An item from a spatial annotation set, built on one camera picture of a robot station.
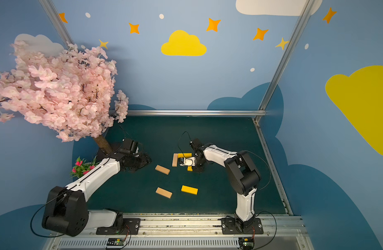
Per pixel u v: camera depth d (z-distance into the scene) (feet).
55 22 2.36
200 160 2.70
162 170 3.06
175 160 3.22
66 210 1.35
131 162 2.35
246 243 2.39
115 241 2.35
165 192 2.76
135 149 2.39
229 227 2.44
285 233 2.41
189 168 2.97
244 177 1.65
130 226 2.42
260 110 3.80
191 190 2.82
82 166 2.47
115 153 2.05
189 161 2.76
